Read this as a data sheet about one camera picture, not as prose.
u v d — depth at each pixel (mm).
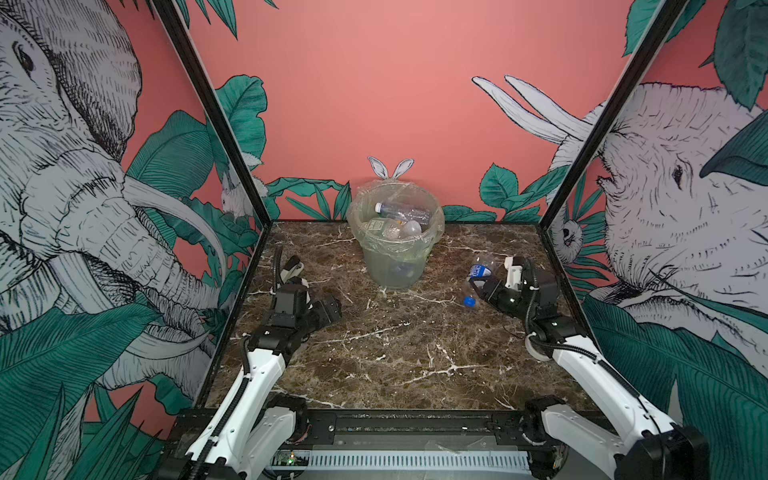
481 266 799
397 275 928
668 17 694
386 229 798
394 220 956
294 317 602
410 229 884
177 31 707
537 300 592
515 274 711
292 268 1014
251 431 553
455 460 703
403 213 954
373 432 745
